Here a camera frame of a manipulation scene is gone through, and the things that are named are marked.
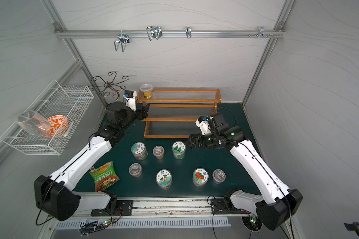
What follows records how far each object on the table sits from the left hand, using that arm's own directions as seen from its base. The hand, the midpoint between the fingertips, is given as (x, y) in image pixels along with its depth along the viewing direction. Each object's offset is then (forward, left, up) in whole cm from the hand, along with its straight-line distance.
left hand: (143, 102), depth 75 cm
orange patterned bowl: (-16, +37, 0) cm, 40 cm away
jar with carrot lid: (-30, -11, -25) cm, 41 cm away
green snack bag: (-28, +22, -30) cm, 47 cm away
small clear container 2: (-27, -40, -28) cm, 56 cm away
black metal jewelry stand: (+17, +24, -2) cm, 30 cm away
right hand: (-17, -26, -10) cm, 33 cm away
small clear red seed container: (-13, -6, -28) cm, 32 cm away
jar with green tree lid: (-13, -18, -26) cm, 34 cm away
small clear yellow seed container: (+10, 0, 0) cm, 10 cm away
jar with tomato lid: (-29, -30, -25) cm, 49 cm away
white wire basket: (+2, +40, -2) cm, 40 cm away
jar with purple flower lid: (-15, +5, -25) cm, 29 cm away
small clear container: (-25, +6, -28) cm, 38 cm away
